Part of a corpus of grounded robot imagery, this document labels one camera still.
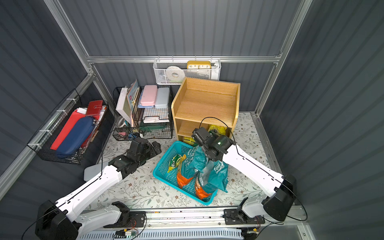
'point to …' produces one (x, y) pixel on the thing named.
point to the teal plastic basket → (160, 172)
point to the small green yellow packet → (173, 162)
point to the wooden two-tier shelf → (212, 104)
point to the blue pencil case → (76, 137)
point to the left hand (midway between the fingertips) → (154, 147)
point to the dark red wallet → (94, 107)
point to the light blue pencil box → (162, 97)
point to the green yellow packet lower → (189, 140)
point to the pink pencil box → (149, 95)
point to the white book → (123, 107)
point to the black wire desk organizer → (145, 112)
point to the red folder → (66, 130)
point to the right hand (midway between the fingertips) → (220, 143)
